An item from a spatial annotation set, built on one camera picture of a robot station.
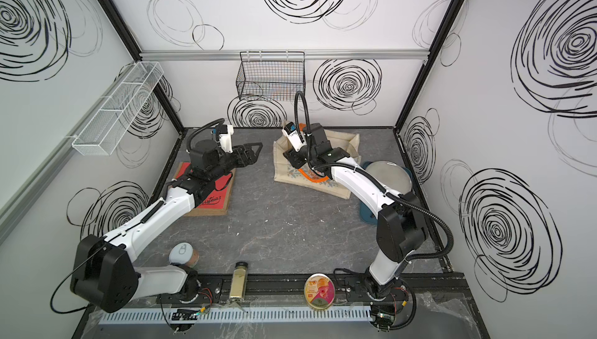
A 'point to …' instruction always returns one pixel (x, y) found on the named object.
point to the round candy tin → (319, 291)
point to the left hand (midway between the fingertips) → (254, 145)
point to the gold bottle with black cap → (239, 281)
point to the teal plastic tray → (366, 214)
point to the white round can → (183, 253)
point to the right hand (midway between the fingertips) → (291, 149)
